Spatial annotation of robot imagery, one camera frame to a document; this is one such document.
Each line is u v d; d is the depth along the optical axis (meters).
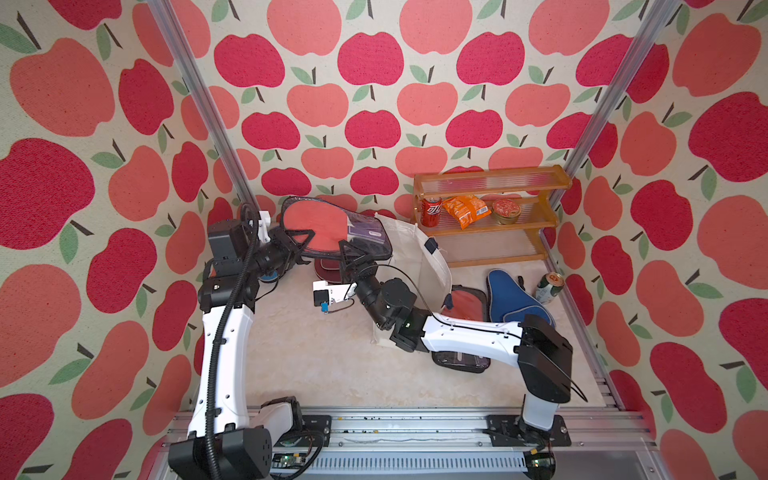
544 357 0.43
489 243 1.15
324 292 0.60
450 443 0.74
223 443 0.36
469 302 0.96
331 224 0.71
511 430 0.73
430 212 0.93
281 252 0.59
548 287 0.91
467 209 0.99
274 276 0.81
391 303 0.52
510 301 0.96
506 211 0.99
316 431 0.73
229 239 0.49
